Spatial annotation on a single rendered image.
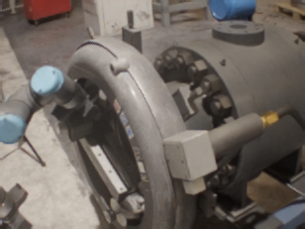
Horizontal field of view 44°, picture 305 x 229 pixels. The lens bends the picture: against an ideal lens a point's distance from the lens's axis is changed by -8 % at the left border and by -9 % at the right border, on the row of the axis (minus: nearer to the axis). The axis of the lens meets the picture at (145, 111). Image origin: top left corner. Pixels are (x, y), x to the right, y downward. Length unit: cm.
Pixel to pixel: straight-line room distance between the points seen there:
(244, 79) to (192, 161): 47
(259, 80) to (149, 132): 50
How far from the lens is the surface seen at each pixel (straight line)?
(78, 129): 140
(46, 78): 119
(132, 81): 111
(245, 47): 149
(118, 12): 518
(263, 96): 139
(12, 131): 112
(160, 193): 111
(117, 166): 140
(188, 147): 97
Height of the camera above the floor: 131
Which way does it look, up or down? 26 degrees down
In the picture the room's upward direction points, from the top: 6 degrees counter-clockwise
